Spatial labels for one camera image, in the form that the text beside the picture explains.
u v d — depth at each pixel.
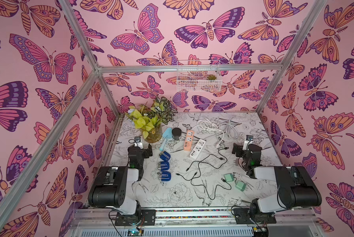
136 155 0.72
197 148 0.97
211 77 0.93
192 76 0.97
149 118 0.86
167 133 1.06
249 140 0.80
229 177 0.85
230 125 1.09
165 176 0.85
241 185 0.82
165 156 0.94
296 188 0.44
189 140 1.00
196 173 0.89
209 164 0.91
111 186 0.45
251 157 0.73
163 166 0.90
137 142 0.79
